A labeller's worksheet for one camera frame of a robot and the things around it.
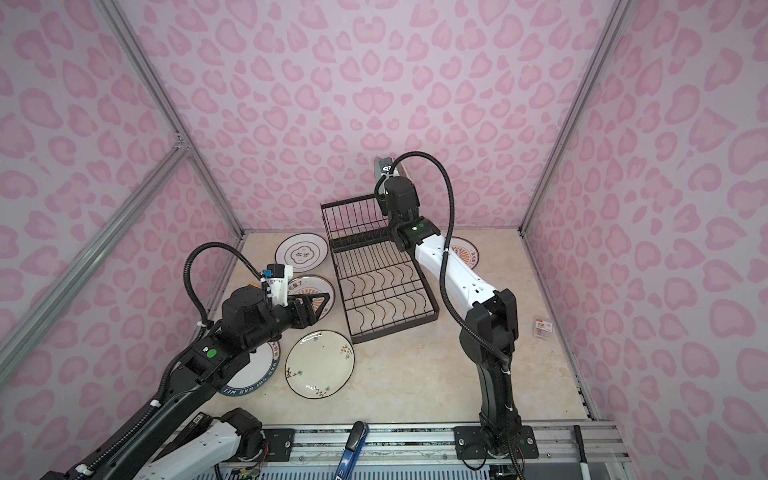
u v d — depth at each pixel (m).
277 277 0.62
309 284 0.99
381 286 1.01
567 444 0.75
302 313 0.62
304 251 1.14
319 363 0.87
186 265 0.51
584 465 0.69
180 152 0.89
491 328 0.50
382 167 0.69
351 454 0.69
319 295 0.70
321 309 0.66
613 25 0.71
